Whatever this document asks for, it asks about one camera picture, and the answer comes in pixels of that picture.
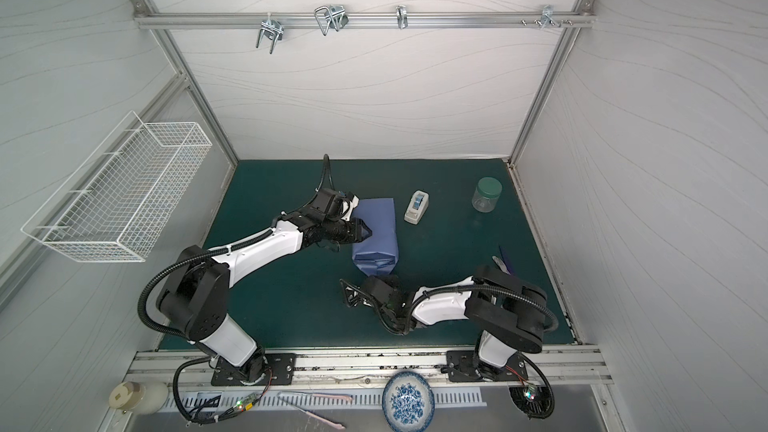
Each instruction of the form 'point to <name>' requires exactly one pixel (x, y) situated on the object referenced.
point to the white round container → (141, 397)
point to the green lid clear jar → (485, 197)
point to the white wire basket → (112, 207)
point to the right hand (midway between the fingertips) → (384, 269)
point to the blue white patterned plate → (408, 403)
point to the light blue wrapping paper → (378, 253)
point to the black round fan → (533, 401)
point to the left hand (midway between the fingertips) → (372, 229)
